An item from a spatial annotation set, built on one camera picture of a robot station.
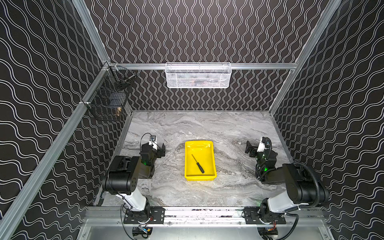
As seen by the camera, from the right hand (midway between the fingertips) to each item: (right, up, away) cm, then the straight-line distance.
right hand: (257, 141), depth 91 cm
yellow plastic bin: (-32, -7, +5) cm, 34 cm away
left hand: (-61, 0, +3) cm, 61 cm away
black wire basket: (-93, +25, +2) cm, 96 cm away
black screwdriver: (-36, -14, 0) cm, 38 cm away
